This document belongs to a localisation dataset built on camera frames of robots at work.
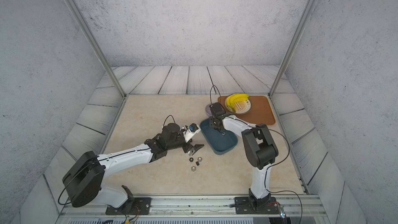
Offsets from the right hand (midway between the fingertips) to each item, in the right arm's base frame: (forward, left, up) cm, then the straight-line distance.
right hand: (215, 121), depth 98 cm
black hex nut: (-22, +14, -6) cm, 27 cm away
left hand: (-18, +8, +9) cm, 21 cm away
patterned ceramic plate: (+15, -19, -5) cm, 25 cm away
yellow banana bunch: (+20, -14, 0) cm, 24 cm away
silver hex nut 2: (-28, +13, -6) cm, 31 cm away
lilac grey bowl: (+9, +4, -1) cm, 10 cm away
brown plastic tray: (+11, -32, -5) cm, 34 cm away
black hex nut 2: (-25, +10, -6) cm, 27 cm away
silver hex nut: (-22, +9, -6) cm, 25 cm away
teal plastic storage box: (-16, -2, 0) cm, 16 cm away
